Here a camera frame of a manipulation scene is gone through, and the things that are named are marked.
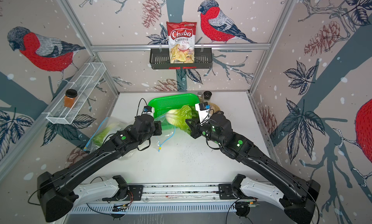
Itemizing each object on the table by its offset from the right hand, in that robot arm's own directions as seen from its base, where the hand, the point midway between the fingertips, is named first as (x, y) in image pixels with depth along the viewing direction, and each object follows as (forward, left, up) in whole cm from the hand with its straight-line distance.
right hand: (186, 120), depth 65 cm
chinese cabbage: (0, +53, -22) cm, 57 cm away
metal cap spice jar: (+38, -8, -24) cm, 45 cm away
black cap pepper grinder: (+36, -13, -21) cm, 44 cm away
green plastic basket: (+31, +21, -27) cm, 47 cm away
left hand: (+6, +12, -9) cm, 17 cm away
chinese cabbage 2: (+2, +4, -1) cm, 5 cm away
